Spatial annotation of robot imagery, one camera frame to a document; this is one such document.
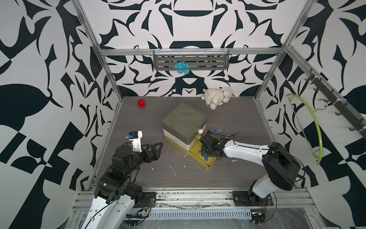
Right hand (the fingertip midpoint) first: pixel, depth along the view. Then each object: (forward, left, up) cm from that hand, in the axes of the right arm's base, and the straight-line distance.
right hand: (203, 149), depth 90 cm
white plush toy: (+38, -10, +7) cm, 40 cm away
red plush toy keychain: (+37, +45, +3) cm, 58 cm away
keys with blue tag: (+15, -11, -3) cm, 19 cm away
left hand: (-6, +26, +22) cm, 35 cm away
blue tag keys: (-6, -1, -1) cm, 6 cm away
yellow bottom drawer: (-2, +5, -1) cm, 6 cm away
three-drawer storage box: (+5, +13, +19) cm, 24 cm away
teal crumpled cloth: (+41, +12, +32) cm, 53 cm away
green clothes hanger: (-13, -48, +23) cm, 55 cm away
